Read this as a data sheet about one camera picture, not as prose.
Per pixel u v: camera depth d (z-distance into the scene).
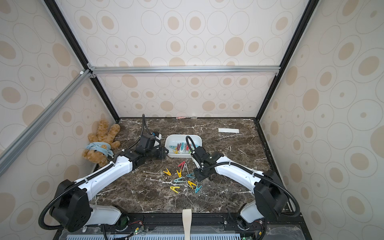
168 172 0.90
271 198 0.43
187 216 0.76
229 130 1.14
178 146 1.00
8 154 0.51
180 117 1.21
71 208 0.41
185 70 0.92
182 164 0.94
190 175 0.89
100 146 0.92
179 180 0.87
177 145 1.03
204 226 0.73
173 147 1.01
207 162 0.59
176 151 1.00
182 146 1.03
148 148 0.66
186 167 0.92
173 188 0.85
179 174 0.90
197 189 0.84
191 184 0.85
